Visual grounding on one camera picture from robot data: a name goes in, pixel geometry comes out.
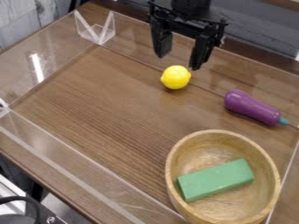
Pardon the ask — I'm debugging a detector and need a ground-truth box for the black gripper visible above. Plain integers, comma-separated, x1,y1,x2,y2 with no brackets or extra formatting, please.
148,0,228,71

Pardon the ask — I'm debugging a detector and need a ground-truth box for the purple toy eggplant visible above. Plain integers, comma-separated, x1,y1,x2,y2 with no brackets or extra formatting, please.
224,89,289,126

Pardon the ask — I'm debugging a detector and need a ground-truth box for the brown wooden bowl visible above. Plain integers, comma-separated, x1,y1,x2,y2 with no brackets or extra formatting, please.
164,129,280,224

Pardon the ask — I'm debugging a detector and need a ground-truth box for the yellow toy lemon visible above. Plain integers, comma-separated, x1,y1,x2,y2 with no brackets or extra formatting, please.
160,66,192,90

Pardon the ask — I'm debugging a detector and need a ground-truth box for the green rectangular block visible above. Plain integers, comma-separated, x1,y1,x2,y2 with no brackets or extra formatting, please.
176,158,254,202

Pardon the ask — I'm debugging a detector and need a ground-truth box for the clear acrylic corner bracket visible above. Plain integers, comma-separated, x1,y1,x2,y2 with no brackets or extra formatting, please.
73,10,116,46

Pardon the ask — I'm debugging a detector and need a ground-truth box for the clear acrylic tray wall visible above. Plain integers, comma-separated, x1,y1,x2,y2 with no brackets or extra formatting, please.
0,4,299,224

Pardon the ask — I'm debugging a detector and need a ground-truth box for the black cable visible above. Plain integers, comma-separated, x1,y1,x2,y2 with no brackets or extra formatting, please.
0,195,42,224

